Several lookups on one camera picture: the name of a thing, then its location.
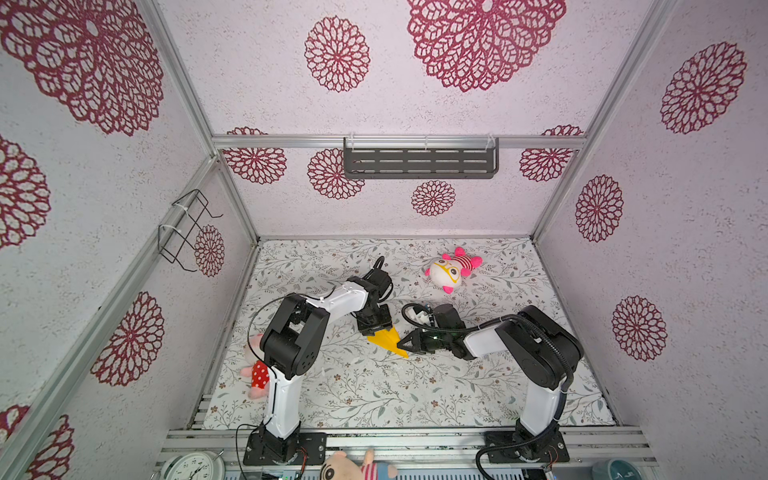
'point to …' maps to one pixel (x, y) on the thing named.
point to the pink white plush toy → (447, 272)
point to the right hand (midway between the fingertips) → (397, 342)
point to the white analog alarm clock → (201, 465)
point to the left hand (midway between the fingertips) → (381, 337)
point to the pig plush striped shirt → (339, 466)
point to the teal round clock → (616, 469)
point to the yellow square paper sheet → (388, 339)
